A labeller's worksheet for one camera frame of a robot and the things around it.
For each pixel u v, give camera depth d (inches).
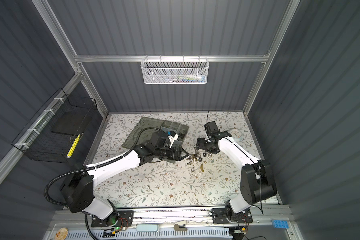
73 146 26.9
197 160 37.0
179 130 42.5
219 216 29.0
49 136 28.0
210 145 29.2
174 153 27.8
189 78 36.0
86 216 27.3
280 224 27.8
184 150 28.9
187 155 29.8
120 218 28.4
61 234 27.3
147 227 26.9
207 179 34.1
